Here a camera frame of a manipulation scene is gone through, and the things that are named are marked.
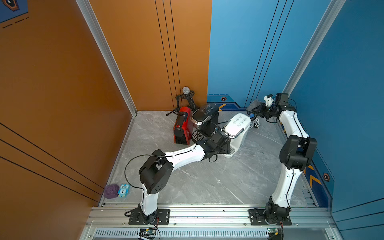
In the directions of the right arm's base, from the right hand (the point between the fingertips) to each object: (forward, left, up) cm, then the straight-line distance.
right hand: (253, 109), depth 96 cm
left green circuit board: (-64, +60, -22) cm, 90 cm away
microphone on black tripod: (+10, +44, +5) cm, 45 cm away
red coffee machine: (-15, +45, -1) cm, 47 cm away
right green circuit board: (-63, -1, -22) cm, 66 cm away
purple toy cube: (-47, +81, -13) cm, 95 cm away
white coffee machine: (-19, +15, +4) cm, 25 cm away
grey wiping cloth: (0, +1, +5) cm, 5 cm away
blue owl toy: (-46, +76, -17) cm, 91 cm away
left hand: (-23, +19, -7) cm, 30 cm away
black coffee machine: (-13, +32, +4) cm, 35 cm away
